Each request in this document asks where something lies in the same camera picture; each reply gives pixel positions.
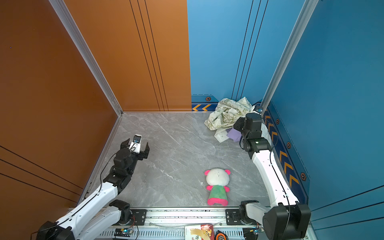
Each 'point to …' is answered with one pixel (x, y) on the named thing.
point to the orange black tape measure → (220, 235)
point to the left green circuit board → (124, 232)
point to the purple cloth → (234, 134)
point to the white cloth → (221, 134)
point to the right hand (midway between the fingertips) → (239, 117)
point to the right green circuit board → (258, 230)
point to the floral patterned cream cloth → (227, 112)
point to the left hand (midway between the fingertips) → (137, 140)
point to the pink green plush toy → (218, 178)
